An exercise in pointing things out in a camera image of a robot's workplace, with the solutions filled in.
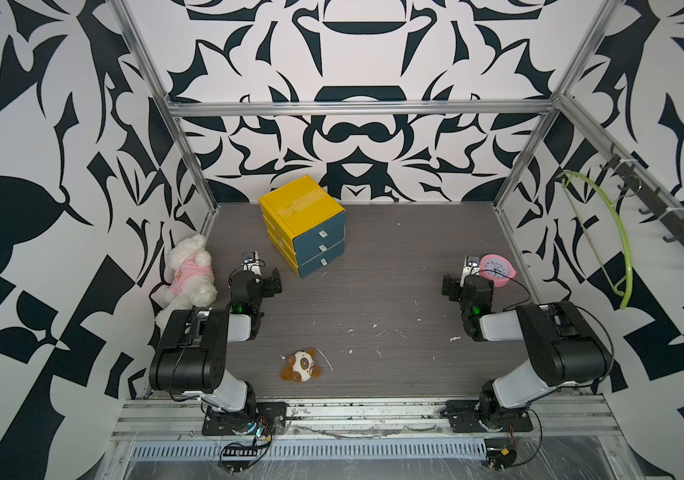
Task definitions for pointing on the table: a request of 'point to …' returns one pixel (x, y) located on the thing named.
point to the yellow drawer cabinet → (305, 226)
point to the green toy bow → (629, 280)
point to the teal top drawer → (319, 232)
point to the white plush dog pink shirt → (191, 276)
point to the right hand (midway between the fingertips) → (466, 271)
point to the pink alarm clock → (496, 268)
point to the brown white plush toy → (300, 366)
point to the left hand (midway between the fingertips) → (256, 266)
